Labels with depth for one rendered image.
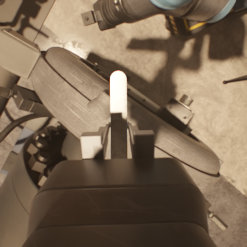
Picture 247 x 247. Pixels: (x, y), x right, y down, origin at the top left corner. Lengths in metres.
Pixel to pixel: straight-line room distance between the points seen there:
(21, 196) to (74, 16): 1.07
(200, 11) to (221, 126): 1.30
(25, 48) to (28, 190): 0.40
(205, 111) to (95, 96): 1.24
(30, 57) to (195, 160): 0.47
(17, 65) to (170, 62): 1.05
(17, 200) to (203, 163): 0.56
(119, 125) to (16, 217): 0.59
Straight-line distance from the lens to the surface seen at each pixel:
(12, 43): 0.53
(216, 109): 1.58
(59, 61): 0.47
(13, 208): 0.71
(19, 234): 0.72
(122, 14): 0.44
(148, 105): 0.73
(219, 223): 0.60
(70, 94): 0.39
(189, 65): 1.42
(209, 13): 0.45
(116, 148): 0.17
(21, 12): 1.43
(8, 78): 0.57
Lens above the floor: 1.30
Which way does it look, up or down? 71 degrees down
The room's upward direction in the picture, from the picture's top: 165 degrees clockwise
